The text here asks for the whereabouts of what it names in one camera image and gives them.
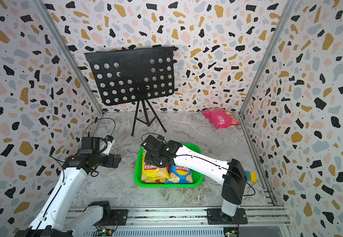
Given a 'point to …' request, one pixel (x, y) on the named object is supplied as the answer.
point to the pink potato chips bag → (220, 118)
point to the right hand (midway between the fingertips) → (146, 161)
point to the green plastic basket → (197, 179)
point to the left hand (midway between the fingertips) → (112, 156)
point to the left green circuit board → (103, 232)
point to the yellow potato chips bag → (152, 173)
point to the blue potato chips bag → (179, 174)
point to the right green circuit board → (230, 231)
